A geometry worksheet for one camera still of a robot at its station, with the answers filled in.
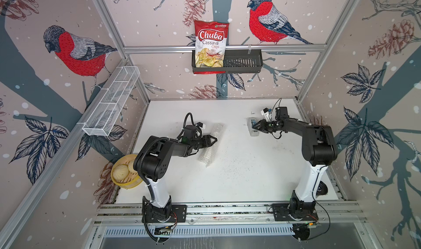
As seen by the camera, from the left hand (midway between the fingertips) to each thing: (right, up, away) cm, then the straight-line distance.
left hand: (216, 138), depth 95 cm
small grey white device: (+23, +3, +3) cm, 23 cm away
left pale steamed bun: (-48, -14, -15) cm, 52 cm away
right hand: (+24, +7, +6) cm, 25 cm away
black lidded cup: (+47, -18, -25) cm, 56 cm away
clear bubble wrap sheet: (-5, -8, -7) cm, 12 cm away
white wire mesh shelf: (-52, +14, -22) cm, 58 cm away
